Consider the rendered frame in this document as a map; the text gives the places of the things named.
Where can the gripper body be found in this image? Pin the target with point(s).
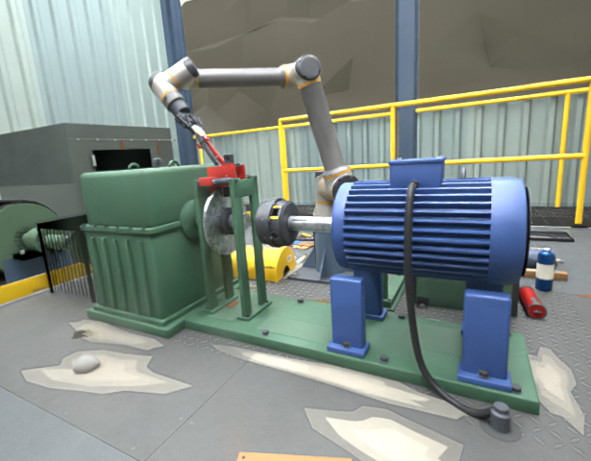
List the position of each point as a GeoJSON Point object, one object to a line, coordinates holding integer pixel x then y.
{"type": "Point", "coordinates": [185, 116]}

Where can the red brake lever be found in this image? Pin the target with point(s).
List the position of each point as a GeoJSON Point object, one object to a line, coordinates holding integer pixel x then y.
{"type": "Point", "coordinates": [211, 149]}

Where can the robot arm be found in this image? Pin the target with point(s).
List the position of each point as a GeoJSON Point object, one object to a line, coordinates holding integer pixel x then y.
{"type": "Point", "coordinates": [319, 125]}

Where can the red brake caliper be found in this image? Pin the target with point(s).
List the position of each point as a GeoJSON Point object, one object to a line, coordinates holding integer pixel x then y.
{"type": "Point", "coordinates": [224, 173]}

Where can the grey brake disc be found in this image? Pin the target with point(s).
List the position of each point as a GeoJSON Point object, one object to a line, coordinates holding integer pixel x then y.
{"type": "Point", "coordinates": [217, 225]}

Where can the dark grey shaft coupling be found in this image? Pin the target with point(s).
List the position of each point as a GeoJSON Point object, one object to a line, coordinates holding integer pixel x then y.
{"type": "Point", "coordinates": [271, 223]}

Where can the steel drive shaft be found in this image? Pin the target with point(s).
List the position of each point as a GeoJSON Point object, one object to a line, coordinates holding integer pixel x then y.
{"type": "Point", "coordinates": [309, 225]}

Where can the yellow coupling guard cover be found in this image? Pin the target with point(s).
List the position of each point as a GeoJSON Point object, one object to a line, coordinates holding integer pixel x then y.
{"type": "Point", "coordinates": [275, 261]}

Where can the green conveyor drum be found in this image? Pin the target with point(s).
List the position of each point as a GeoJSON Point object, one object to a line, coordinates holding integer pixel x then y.
{"type": "Point", "coordinates": [11, 230]}

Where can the green eye bolt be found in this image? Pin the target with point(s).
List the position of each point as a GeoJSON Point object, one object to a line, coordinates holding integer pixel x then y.
{"type": "Point", "coordinates": [174, 163]}
{"type": "Point", "coordinates": [133, 166]}

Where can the blue steel column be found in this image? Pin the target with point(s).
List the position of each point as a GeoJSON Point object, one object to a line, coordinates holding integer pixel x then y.
{"type": "Point", "coordinates": [173, 48]}
{"type": "Point", "coordinates": [406, 72]}

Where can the green gearbox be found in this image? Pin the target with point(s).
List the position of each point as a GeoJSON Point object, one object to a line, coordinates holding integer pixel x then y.
{"type": "Point", "coordinates": [131, 240]}

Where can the grey chute housing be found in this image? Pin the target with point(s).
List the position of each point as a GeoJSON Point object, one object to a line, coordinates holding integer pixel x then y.
{"type": "Point", "coordinates": [35, 158]}

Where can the black mesh guard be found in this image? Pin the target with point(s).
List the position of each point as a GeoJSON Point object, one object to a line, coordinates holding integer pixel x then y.
{"type": "Point", "coordinates": [59, 259]}

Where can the yellow kerb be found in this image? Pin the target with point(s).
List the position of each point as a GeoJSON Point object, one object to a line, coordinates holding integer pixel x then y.
{"type": "Point", "coordinates": [16, 288]}

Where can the grey stone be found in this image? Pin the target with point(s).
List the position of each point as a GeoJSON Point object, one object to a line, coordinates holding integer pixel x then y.
{"type": "Point", "coordinates": [86, 363]}

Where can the blue electric motor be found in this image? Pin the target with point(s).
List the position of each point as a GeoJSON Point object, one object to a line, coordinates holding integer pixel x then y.
{"type": "Point", "coordinates": [434, 230]}

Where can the yellow handrail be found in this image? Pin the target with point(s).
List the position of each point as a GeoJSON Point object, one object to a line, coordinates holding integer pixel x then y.
{"type": "Point", "coordinates": [468, 98]}

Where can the green steel plinth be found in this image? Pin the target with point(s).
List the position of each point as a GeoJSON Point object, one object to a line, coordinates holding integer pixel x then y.
{"type": "Point", "coordinates": [439, 293]}

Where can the orange board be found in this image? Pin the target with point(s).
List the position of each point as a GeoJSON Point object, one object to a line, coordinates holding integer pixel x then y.
{"type": "Point", "coordinates": [285, 457]}

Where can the grey metal cylinder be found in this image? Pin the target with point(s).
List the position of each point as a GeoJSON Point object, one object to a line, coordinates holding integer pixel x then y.
{"type": "Point", "coordinates": [533, 258]}

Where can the black floor mat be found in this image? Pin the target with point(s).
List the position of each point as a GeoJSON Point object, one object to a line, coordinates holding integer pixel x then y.
{"type": "Point", "coordinates": [552, 235]}

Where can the blue white canister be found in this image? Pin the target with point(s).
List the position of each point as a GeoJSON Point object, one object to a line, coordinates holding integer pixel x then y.
{"type": "Point", "coordinates": [545, 271]}

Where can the red cylinder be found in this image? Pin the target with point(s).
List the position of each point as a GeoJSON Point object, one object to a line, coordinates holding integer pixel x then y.
{"type": "Point", "coordinates": [532, 301]}

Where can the wooden block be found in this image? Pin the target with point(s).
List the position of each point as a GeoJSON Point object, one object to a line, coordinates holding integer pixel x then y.
{"type": "Point", "coordinates": [561, 275]}

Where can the green brake stand frame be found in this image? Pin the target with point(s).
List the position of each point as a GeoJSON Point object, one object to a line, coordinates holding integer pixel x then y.
{"type": "Point", "coordinates": [240, 249]}

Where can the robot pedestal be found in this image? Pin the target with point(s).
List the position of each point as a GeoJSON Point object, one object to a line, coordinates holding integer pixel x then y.
{"type": "Point", "coordinates": [321, 259]}

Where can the green base plate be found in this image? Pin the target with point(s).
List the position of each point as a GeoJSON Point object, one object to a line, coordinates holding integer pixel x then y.
{"type": "Point", "coordinates": [295, 326]}

